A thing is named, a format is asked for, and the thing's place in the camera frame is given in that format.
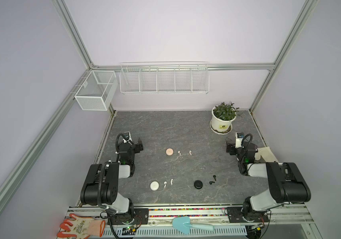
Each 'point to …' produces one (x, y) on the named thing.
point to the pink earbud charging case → (169, 152)
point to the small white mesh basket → (96, 91)
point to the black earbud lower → (211, 182)
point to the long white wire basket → (165, 77)
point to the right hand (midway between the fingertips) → (234, 139)
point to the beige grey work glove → (266, 154)
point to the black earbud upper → (214, 176)
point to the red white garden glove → (82, 228)
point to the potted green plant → (222, 116)
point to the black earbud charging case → (198, 184)
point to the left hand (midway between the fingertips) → (132, 139)
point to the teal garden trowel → (183, 224)
